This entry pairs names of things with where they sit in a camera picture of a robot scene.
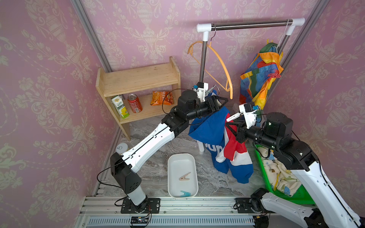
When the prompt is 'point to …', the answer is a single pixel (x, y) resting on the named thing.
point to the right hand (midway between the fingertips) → (228, 122)
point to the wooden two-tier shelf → (138, 92)
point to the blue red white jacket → (224, 150)
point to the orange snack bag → (161, 98)
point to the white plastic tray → (178, 165)
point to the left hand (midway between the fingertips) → (226, 102)
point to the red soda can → (135, 103)
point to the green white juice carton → (120, 106)
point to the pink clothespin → (183, 178)
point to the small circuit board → (139, 220)
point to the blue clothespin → (186, 194)
